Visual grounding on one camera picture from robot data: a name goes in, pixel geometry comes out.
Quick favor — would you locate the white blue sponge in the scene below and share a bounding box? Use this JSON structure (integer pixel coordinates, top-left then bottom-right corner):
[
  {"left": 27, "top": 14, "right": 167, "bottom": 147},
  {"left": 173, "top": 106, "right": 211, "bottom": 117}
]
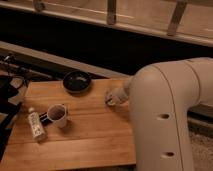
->
[{"left": 105, "top": 92, "right": 114, "bottom": 106}]

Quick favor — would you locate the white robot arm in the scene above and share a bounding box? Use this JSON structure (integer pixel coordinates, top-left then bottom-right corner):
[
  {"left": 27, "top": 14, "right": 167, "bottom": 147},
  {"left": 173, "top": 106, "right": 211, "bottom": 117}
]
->
[{"left": 106, "top": 57, "right": 213, "bottom": 171}]

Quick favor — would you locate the black bowl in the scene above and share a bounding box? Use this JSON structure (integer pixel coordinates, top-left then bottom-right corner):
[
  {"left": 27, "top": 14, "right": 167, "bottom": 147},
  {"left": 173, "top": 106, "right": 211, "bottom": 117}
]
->
[{"left": 63, "top": 71, "right": 91, "bottom": 93}]

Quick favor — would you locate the white cup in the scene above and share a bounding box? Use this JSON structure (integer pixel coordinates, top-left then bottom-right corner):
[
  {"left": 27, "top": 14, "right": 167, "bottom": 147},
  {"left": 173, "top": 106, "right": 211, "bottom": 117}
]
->
[{"left": 47, "top": 104, "right": 67, "bottom": 128}]

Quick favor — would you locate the small black object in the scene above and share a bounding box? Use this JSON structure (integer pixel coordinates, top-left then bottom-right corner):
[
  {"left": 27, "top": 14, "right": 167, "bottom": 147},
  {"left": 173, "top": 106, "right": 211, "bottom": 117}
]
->
[{"left": 39, "top": 113, "right": 51, "bottom": 126}]

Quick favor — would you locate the white plastic bottle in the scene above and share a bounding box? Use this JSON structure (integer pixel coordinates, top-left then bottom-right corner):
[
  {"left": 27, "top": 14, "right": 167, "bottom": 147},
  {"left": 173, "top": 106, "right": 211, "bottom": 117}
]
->
[{"left": 28, "top": 107, "right": 46, "bottom": 142}]

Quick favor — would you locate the black equipment with cables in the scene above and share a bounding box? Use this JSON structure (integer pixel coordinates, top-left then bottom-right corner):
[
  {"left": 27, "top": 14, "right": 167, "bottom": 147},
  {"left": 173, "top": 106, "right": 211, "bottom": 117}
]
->
[{"left": 0, "top": 55, "right": 27, "bottom": 160}]

